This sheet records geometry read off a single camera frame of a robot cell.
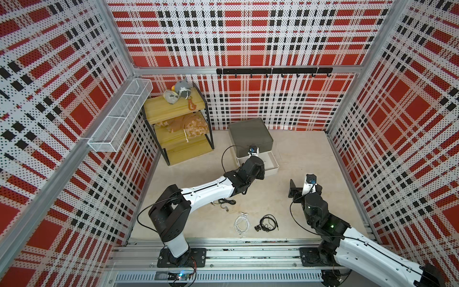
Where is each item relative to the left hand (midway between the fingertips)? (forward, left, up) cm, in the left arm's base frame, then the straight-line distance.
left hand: (262, 163), depth 85 cm
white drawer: (+6, -6, -10) cm, 13 cm away
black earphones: (-12, +19, -15) cm, 27 cm away
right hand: (-9, -18, 0) cm, 20 cm away
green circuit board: (-44, +35, -14) cm, 58 cm away
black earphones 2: (-23, -2, -15) cm, 28 cm away
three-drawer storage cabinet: (+18, +4, +3) cm, 19 cm away
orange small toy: (+23, +34, +17) cm, 45 cm away
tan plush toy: (+17, +35, +10) cm, 40 cm away
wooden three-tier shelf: (+23, +51, -15) cm, 58 cm away
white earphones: (-23, +10, -17) cm, 30 cm away
